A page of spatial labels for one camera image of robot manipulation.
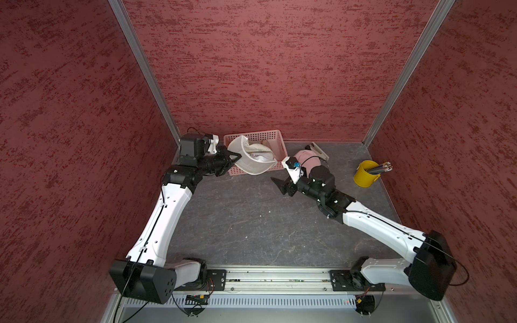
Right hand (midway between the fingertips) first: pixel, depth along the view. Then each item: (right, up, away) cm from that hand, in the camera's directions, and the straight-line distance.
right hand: (278, 173), depth 76 cm
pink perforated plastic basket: (0, +19, +46) cm, 50 cm away
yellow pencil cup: (+42, -3, +19) cm, 47 cm away
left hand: (-14, +5, -5) cm, 16 cm away
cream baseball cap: (-9, +6, -2) cm, 11 cm away
